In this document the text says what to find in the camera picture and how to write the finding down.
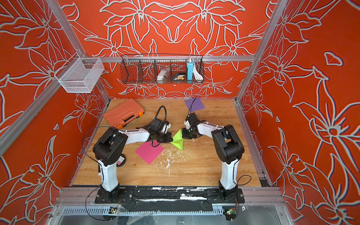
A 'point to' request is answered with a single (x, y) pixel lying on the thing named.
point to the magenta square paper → (148, 152)
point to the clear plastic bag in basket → (162, 75)
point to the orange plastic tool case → (124, 113)
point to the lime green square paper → (178, 139)
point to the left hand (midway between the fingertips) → (174, 139)
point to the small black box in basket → (178, 77)
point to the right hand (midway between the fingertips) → (180, 136)
